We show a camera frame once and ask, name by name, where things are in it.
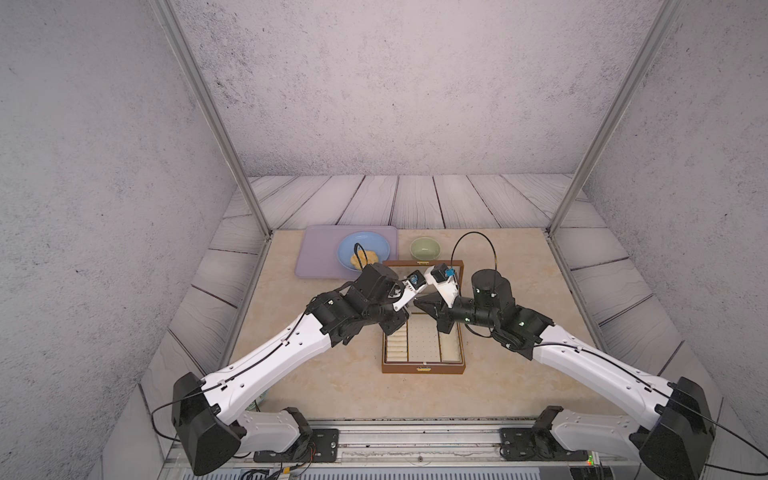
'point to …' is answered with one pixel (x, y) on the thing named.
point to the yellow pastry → (369, 257)
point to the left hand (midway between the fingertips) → (410, 306)
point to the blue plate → (370, 241)
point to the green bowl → (425, 248)
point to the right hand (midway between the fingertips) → (417, 304)
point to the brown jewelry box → (420, 347)
